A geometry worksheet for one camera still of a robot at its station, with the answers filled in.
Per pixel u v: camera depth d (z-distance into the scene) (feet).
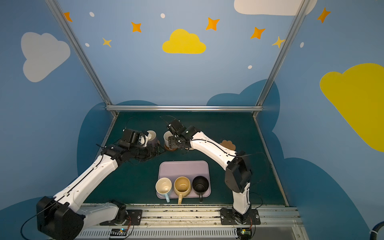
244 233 2.40
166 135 3.23
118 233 2.40
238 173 1.55
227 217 2.45
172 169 3.03
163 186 2.69
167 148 3.15
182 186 2.75
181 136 1.95
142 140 2.35
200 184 2.73
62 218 1.23
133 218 2.43
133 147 2.11
